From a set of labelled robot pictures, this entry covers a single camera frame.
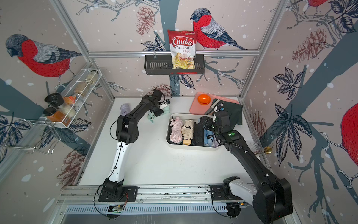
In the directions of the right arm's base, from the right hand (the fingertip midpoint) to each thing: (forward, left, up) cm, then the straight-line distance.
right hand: (206, 118), depth 82 cm
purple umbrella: (-7, -8, -19) cm, 22 cm away
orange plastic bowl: (+31, -2, -15) cm, 35 cm away
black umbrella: (-5, +4, -11) cm, 13 cm away
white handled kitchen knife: (+25, -9, -19) cm, 33 cm away
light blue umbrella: (-4, -3, -15) cm, 16 cm away
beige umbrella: (-2, +11, -11) cm, 16 cm away
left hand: (+19, +33, -14) cm, 41 cm away
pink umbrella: (-7, +18, -7) cm, 21 cm away
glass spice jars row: (+6, +71, +17) cm, 73 cm away
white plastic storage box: (-11, +13, -15) cm, 23 cm away
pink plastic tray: (+28, +4, -22) cm, 36 cm away
